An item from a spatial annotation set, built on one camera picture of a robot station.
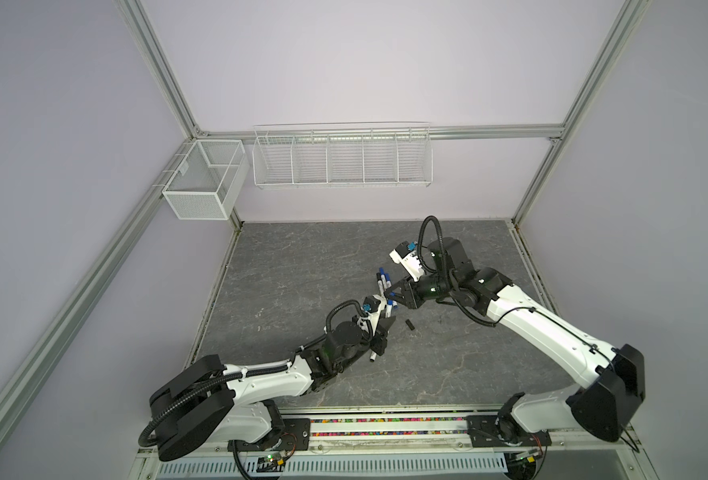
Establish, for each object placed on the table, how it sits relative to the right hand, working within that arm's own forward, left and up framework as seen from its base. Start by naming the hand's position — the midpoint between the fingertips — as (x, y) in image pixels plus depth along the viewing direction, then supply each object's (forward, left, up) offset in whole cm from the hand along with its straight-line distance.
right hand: (387, 295), depth 74 cm
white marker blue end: (-2, 0, -2) cm, 3 cm away
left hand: (-3, -2, -7) cm, 8 cm away
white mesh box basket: (+37, +57, +6) cm, 68 cm away
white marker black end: (-7, +4, -23) cm, 24 cm away
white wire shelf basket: (+49, +11, +8) cm, 51 cm away
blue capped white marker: (+21, 0, -21) cm, 30 cm away
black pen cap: (+4, -8, -23) cm, 24 cm away
